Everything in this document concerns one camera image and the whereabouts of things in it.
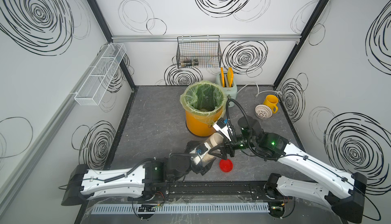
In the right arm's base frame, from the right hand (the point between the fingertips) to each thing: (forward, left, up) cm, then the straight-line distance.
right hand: (212, 147), depth 64 cm
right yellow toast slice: (+49, -13, -3) cm, 51 cm away
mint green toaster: (+41, -13, -9) cm, 44 cm away
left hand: (0, +1, -3) cm, 4 cm away
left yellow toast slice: (+49, -9, -5) cm, 50 cm away
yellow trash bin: (+14, +4, -7) cm, 16 cm away
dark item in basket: (+47, +12, +9) cm, 49 cm away
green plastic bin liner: (+35, +3, -13) cm, 37 cm away
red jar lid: (-1, -9, -23) cm, 25 cm away
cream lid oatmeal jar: (-4, +1, -1) cm, 4 cm away
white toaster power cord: (+57, -53, -26) cm, 82 cm away
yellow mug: (+41, -43, -18) cm, 62 cm away
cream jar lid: (+2, -2, +4) cm, 5 cm away
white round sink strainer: (+35, -37, -22) cm, 56 cm away
